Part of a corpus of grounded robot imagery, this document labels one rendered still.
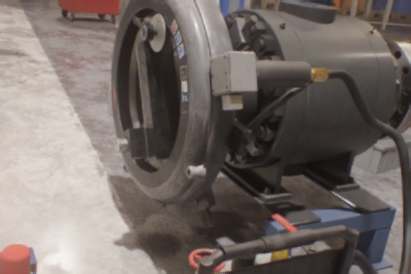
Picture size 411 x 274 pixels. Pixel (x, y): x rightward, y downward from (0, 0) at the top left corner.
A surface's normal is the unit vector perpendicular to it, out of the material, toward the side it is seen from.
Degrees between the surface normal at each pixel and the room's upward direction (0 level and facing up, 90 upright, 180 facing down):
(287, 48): 46
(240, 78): 67
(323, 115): 91
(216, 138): 93
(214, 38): 51
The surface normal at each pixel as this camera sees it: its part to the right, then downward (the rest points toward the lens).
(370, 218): 0.47, 0.36
